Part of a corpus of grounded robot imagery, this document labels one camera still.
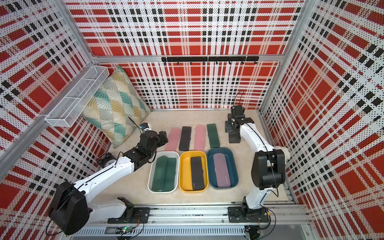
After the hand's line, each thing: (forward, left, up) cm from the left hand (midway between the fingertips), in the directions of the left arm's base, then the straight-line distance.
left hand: (163, 134), depth 85 cm
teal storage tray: (-13, -40, -15) cm, 45 cm away
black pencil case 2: (+10, -10, -18) cm, 23 cm away
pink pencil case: (+10, -20, -18) cm, 29 cm away
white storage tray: (-15, +7, -12) cm, 21 cm away
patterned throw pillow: (+15, +29, +8) cm, 33 cm away
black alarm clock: (-11, +34, -9) cm, 37 cm away
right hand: (+8, -43, -3) cm, 44 cm away
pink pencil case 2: (-14, -34, -17) cm, 41 cm away
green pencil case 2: (+10, -30, -19) cm, 37 cm away
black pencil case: (-17, -19, -16) cm, 30 cm away
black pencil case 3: (+1, -42, -5) cm, 42 cm away
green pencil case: (-18, +2, -14) cm, 23 cm away
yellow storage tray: (-23, -13, -17) cm, 32 cm away
